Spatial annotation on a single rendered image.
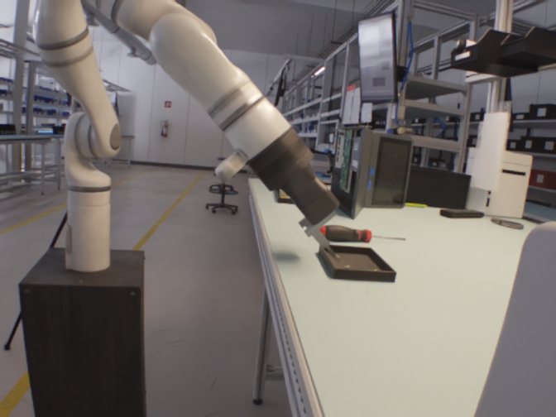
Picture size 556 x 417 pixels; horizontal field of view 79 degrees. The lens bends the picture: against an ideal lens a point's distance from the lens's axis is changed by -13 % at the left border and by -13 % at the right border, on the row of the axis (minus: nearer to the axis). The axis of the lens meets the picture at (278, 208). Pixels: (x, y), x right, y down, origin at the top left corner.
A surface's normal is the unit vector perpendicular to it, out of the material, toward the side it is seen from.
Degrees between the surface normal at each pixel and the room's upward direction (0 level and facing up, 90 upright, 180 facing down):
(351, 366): 0
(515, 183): 90
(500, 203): 90
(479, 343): 0
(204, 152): 90
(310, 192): 76
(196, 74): 111
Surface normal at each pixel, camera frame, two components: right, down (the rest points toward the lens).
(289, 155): 0.34, -0.03
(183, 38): 0.18, 0.39
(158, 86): 0.11, 0.18
